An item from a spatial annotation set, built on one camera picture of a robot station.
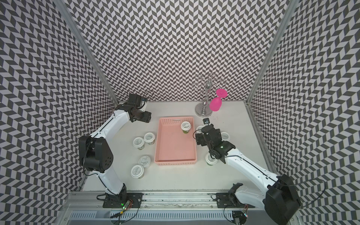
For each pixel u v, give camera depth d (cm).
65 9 73
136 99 72
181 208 71
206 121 69
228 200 65
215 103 95
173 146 94
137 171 76
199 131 94
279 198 39
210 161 81
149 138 91
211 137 59
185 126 95
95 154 47
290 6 67
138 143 87
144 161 82
